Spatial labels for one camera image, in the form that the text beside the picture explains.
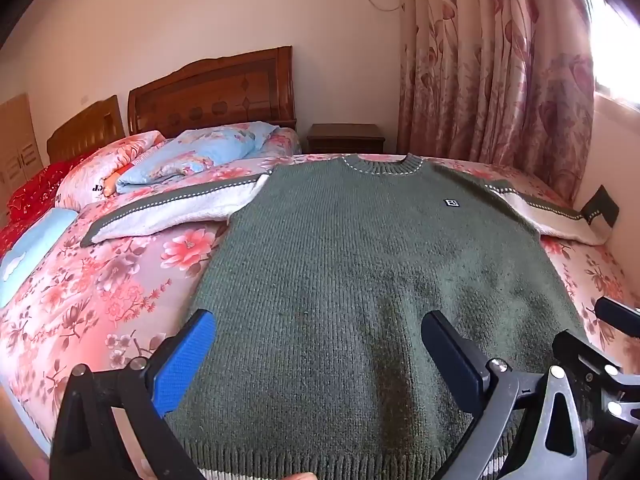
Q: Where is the pink floral curtain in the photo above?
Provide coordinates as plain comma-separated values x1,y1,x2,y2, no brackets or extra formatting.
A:
396,0,596,201

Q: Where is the bed with pink floral sheet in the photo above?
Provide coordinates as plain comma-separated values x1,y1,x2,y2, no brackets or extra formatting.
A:
0,127,640,480

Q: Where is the sunlit window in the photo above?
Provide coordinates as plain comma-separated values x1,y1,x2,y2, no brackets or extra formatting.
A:
587,0,640,108

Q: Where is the blue floral quilt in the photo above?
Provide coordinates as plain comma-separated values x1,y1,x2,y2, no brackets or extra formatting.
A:
116,122,278,196

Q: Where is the small wooden headboard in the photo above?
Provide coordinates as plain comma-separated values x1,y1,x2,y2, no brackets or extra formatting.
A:
46,95,126,163

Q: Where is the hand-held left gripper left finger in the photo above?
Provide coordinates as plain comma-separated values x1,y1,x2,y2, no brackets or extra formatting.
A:
50,309,217,480

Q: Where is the light wooden wardrobe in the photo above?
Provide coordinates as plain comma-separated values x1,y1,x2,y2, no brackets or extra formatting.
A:
0,93,43,226

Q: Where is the red blanket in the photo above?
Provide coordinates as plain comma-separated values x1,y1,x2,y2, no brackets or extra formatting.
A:
0,152,96,256

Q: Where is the pink floral pillow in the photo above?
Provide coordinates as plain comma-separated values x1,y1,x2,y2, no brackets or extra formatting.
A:
57,131,166,211

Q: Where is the large wooden headboard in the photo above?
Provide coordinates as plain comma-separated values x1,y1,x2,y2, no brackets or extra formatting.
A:
127,46,298,138

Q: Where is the light blue blanket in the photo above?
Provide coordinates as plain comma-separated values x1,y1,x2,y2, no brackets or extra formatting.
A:
0,208,78,308

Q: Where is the green knit sweater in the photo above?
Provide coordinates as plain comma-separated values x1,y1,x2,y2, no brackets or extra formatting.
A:
80,154,613,480

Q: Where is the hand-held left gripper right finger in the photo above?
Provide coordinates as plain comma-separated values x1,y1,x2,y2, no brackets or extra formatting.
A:
421,310,593,480

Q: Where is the dark wooden nightstand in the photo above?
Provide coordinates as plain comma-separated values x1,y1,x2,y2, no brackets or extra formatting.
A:
306,123,387,155

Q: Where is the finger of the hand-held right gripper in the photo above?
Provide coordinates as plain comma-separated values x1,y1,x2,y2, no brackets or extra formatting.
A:
552,329,640,392
594,297,640,333

